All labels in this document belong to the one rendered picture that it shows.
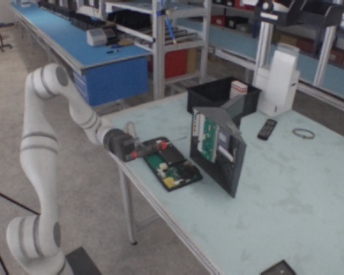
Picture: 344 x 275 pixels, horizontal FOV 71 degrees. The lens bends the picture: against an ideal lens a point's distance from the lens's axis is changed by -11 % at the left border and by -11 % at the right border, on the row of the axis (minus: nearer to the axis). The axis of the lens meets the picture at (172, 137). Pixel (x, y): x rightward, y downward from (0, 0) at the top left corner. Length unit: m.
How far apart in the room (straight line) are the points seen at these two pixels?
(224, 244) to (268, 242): 0.12
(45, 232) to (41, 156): 0.17
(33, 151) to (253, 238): 0.60
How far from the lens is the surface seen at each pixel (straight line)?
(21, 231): 0.61
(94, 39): 2.75
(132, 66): 2.40
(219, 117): 0.83
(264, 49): 1.45
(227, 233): 0.77
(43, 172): 0.63
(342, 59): 4.46
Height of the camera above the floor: 1.61
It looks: 34 degrees down
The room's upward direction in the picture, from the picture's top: 1 degrees clockwise
